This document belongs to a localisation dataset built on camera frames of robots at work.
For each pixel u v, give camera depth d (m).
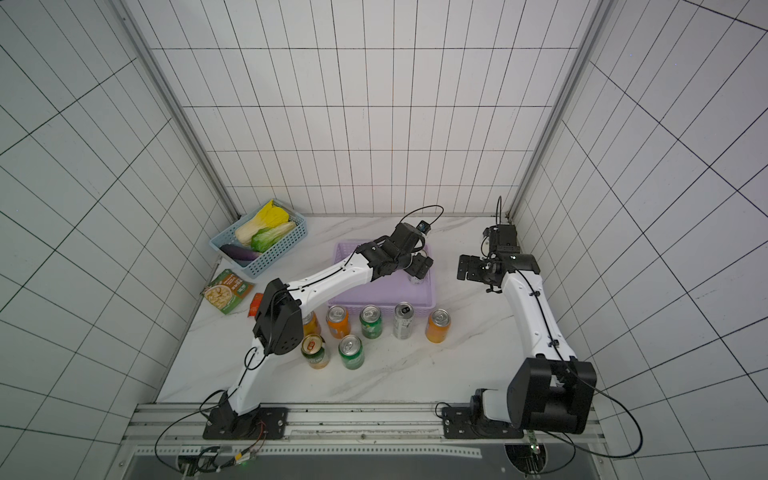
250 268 0.97
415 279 0.80
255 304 0.94
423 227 0.77
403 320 0.78
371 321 0.81
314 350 0.75
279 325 0.53
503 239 0.63
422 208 0.67
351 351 0.74
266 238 1.02
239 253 1.03
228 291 0.97
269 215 1.10
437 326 0.79
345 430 0.73
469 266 0.74
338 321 0.81
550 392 0.40
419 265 0.79
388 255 0.67
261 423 0.72
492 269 0.58
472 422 0.67
